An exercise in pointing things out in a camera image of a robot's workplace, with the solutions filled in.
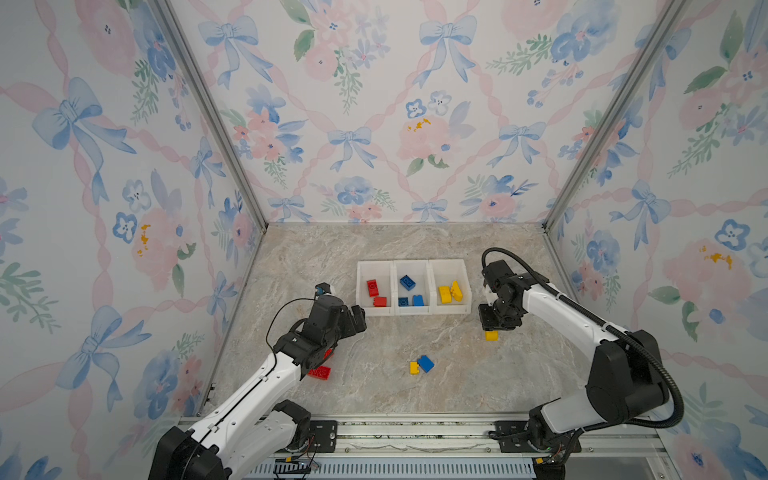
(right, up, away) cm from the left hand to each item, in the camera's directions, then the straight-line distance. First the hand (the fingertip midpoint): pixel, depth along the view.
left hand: (353, 313), depth 82 cm
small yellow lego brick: (+17, -16, +2) cm, 23 cm away
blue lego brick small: (+20, -15, +4) cm, 26 cm away
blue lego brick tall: (+19, +1, +15) cm, 24 cm away
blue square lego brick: (+15, +1, +15) cm, 21 cm away
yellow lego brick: (+32, +4, +16) cm, 36 cm away
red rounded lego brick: (+5, +5, +18) cm, 19 cm away
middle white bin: (+20, +11, +19) cm, 29 cm away
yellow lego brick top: (+39, -7, +2) cm, 39 cm away
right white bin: (+28, +10, +19) cm, 36 cm away
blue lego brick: (+16, +7, +18) cm, 25 cm away
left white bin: (+8, +10, +18) cm, 23 cm away
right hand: (+39, -4, +4) cm, 39 cm away
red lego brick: (-9, -17, +2) cm, 20 cm away
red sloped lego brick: (+7, +1, +16) cm, 17 cm away
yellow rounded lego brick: (+28, +3, +16) cm, 33 cm away
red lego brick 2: (-7, -12, +4) cm, 14 cm away
